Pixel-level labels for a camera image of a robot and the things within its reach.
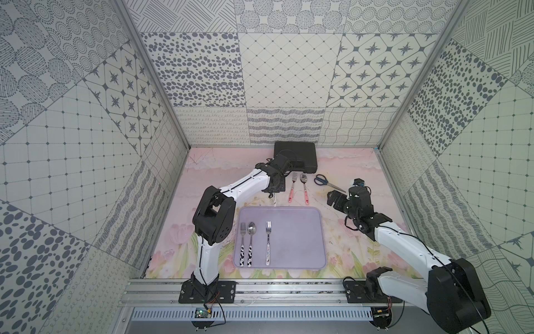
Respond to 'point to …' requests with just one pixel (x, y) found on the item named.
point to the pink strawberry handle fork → (294, 179)
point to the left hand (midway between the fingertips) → (278, 183)
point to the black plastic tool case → (302, 155)
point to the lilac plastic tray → (279, 237)
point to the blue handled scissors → (321, 180)
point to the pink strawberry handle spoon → (303, 179)
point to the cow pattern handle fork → (243, 230)
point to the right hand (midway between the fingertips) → (336, 199)
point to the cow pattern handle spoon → (252, 229)
